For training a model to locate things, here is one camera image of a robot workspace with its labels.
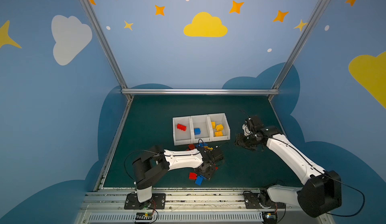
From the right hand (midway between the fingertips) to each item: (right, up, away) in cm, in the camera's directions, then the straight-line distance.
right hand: (239, 142), depth 83 cm
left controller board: (-50, -34, -10) cm, 62 cm away
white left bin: (-35, 0, +15) cm, 38 cm away
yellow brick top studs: (-13, +8, +17) cm, 23 cm away
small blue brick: (-21, -4, +10) cm, 24 cm away
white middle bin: (-21, +6, +19) cm, 29 cm away
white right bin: (-7, +12, +22) cm, 26 cm away
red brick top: (-27, -5, +11) cm, 30 cm away
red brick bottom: (-26, -19, -1) cm, 32 cm away
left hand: (-18, -17, 0) cm, 25 cm away
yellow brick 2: (-9, +2, +15) cm, 18 cm away
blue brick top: (-24, +4, +18) cm, 30 cm away
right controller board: (+12, -36, -10) cm, 39 cm away
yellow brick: (-8, +6, +18) cm, 21 cm away
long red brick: (-34, +6, +18) cm, 39 cm away
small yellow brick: (-17, -5, +7) cm, 19 cm away
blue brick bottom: (-23, -20, -2) cm, 31 cm away
